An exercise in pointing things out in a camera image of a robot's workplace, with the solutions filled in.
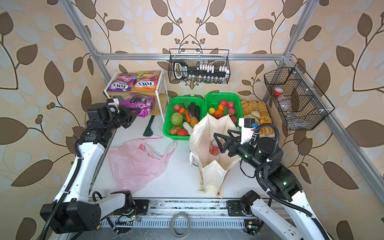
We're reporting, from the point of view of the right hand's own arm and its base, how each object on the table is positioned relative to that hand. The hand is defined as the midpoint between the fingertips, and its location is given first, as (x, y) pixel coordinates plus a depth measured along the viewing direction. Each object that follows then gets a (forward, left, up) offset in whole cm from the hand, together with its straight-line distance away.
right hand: (222, 134), depth 58 cm
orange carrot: (+45, +20, -33) cm, 59 cm away
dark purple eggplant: (+42, +11, -31) cm, 53 cm away
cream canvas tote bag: (-7, +3, -14) cm, 16 cm away
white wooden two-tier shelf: (+32, +30, -5) cm, 44 cm away
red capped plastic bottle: (+30, -35, -4) cm, 46 cm away
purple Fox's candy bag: (+39, +51, -2) cm, 64 cm away
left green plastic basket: (+50, +26, -31) cm, 64 cm away
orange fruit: (+46, -10, -32) cm, 57 cm away
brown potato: (+25, +25, -32) cm, 48 cm away
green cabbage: (+33, +23, -29) cm, 50 cm away
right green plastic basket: (+52, -4, -30) cm, 60 cm away
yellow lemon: (+42, -2, -32) cm, 53 cm away
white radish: (+29, +16, -33) cm, 47 cm away
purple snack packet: (+22, +35, -3) cm, 41 cm away
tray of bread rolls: (+44, -38, -34) cm, 67 cm away
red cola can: (+9, 0, -29) cm, 30 cm away
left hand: (+18, +36, -1) cm, 40 cm away
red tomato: (+23, +19, -31) cm, 43 cm away
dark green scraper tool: (+29, +44, -37) cm, 64 cm away
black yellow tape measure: (-3, +13, -13) cm, 18 cm away
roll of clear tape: (-23, +22, -34) cm, 47 cm away
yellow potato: (+32, +12, -30) cm, 45 cm away
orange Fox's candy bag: (+39, +38, -1) cm, 54 cm away
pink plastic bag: (+3, +46, -31) cm, 55 cm away
